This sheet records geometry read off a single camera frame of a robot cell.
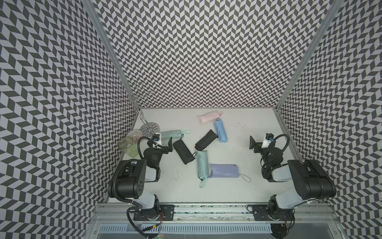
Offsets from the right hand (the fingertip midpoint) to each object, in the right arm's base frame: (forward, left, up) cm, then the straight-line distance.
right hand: (258, 137), depth 90 cm
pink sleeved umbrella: (+22, +28, -6) cm, 36 cm away
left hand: (+1, +58, +1) cm, 58 cm away
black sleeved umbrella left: (-8, +45, -7) cm, 46 cm away
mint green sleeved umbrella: (-15, +34, -7) cm, 38 cm away
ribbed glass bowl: (+7, +79, -5) cm, 80 cm away
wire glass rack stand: (+39, +87, -4) cm, 95 cm away
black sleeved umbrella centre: (+2, +32, -6) cm, 32 cm away
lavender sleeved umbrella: (-17, +20, -9) cm, 28 cm away
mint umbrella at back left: (+7, +53, -5) cm, 54 cm away
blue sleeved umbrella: (+5, +21, -5) cm, 22 cm away
